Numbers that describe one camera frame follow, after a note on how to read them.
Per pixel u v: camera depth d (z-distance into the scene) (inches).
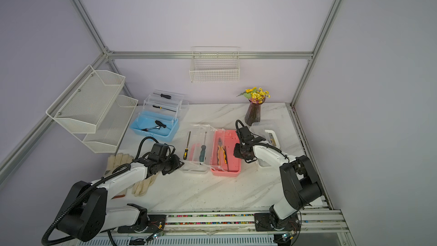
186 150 33.4
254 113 39.6
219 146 38.5
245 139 28.1
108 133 35.7
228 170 34.6
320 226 29.0
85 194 16.4
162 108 42.4
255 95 36.1
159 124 42.4
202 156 33.0
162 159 28.4
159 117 41.1
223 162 35.8
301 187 17.6
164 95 43.7
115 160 36.6
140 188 32.4
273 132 36.2
